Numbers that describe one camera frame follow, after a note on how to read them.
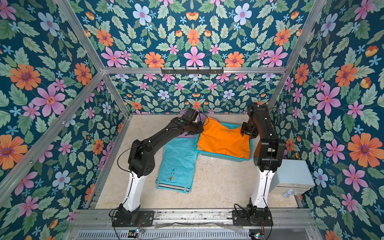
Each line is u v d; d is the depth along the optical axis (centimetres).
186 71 93
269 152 55
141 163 56
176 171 88
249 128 80
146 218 73
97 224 72
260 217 68
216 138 96
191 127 75
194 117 77
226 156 89
